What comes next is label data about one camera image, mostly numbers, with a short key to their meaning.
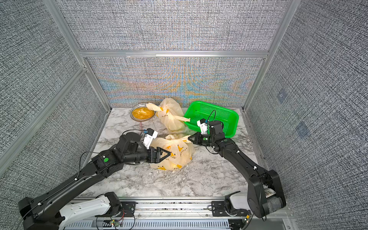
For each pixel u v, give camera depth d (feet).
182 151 2.64
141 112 3.58
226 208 2.17
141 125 3.60
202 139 2.35
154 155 1.90
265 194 1.35
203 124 2.50
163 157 2.00
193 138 2.60
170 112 3.00
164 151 2.03
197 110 3.82
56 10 2.34
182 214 2.40
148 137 2.02
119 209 2.21
